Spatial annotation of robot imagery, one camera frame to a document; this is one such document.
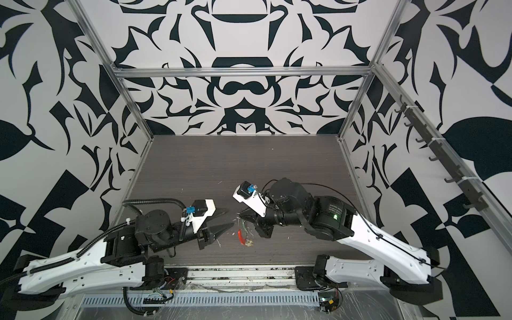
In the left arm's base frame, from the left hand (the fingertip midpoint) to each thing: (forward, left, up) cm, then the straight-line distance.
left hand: (229, 213), depth 56 cm
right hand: (-1, -3, 0) cm, 3 cm away
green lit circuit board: (-19, -32, -34) cm, 50 cm away
